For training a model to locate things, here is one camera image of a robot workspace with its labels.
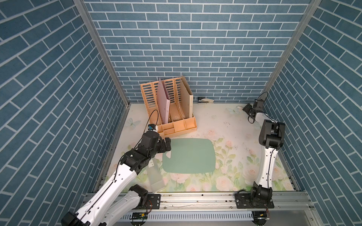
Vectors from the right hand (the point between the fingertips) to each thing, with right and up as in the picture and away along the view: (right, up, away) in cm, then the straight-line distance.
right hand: (248, 108), depth 114 cm
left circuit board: (-74, -58, -42) cm, 103 cm away
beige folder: (-50, +4, -25) cm, 56 cm away
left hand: (-60, -20, -37) cm, 74 cm away
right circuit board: (-13, -58, -44) cm, 73 cm away
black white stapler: (-34, +7, +9) cm, 36 cm away
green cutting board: (-48, -33, -22) cm, 62 cm away
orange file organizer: (-55, -10, -17) cm, 59 cm away
